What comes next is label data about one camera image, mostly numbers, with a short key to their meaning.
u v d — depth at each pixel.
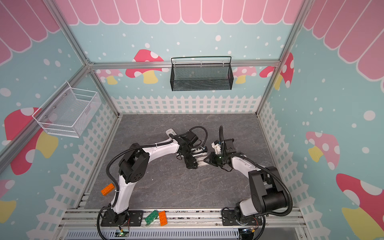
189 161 0.85
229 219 0.73
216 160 0.81
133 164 0.54
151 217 0.74
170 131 1.09
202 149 0.85
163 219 0.74
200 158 0.94
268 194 0.44
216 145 0.85
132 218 0.74
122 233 0.73
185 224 0.74
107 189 0.83
